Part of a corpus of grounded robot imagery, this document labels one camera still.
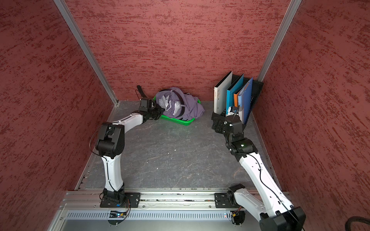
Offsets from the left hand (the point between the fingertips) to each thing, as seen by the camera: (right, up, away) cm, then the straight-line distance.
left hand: (166, 110), depth 101 cm
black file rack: (+66, +18, 0) cm, 68 cm away
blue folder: (+53, +6, -8) cm, 54 cm away
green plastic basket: (+16, -8, -2) cm, 18 cm away
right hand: (+33, -7, -25) cm, 42 cm away
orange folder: (+46, +7, -13) cm, 49 cm away
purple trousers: (+8, +4, -5) cm, 10 cm away
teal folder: (+49, +15, -9) cm, 52 cm away
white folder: (+38, +11, -7) cm, 40 cm away
